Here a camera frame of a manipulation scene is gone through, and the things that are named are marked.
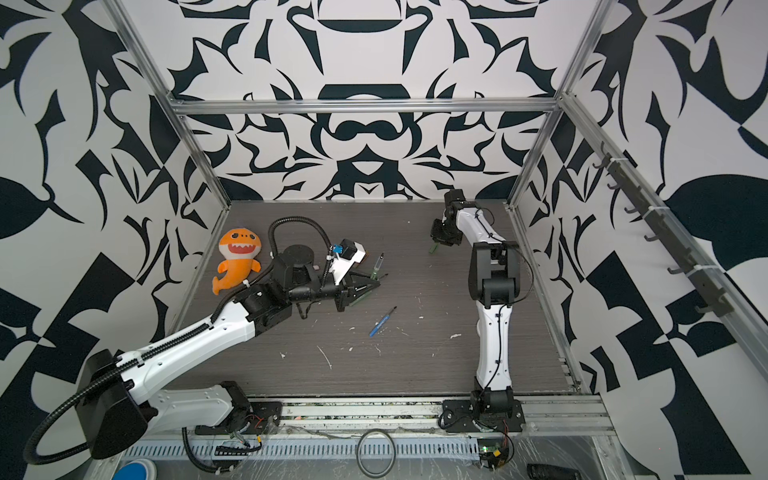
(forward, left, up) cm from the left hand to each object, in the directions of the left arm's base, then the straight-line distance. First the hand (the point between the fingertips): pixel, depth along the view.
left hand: (379, 275), depth 67 cm
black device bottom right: (-35, -37, -28) cm, 59 cm away
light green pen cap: (+26, -19, -27) cm, 42 cm away
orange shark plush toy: (+23, +44, -20) cm, 54 cm away
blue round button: (-32, +56, -27) cm, 70 cm away
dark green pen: (0, +1, +2) cm, 2 cm away
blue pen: (-1, +1, -28) cm, 28 cm away
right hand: (+30, -21, -24) cm, 44 cm away
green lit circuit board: (-31, -26, -29) cm, 50 cm away
